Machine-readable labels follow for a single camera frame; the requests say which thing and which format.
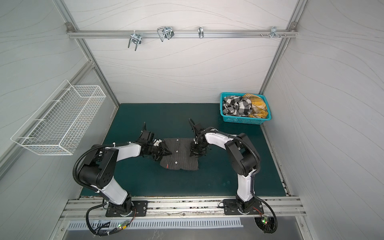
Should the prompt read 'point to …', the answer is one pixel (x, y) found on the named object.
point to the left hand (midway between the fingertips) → (174, 151)
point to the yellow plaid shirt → (259, 108)
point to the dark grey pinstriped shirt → (180, 158)
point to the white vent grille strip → (149, 224)
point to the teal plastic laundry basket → (230, 118)
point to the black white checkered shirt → (236, 106)
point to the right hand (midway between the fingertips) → (193, 152)
